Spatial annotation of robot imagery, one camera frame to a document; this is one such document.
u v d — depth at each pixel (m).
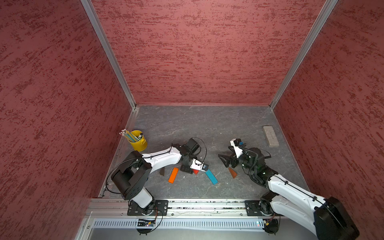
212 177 0.84
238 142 0.70
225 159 0.73
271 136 1.00
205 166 0.74
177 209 0.76
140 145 0.90
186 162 0.76
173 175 0.85
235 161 0.73
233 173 0.85
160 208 0.74
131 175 0.44
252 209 0.73
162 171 0.87
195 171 0.77
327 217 0.40
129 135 0.86
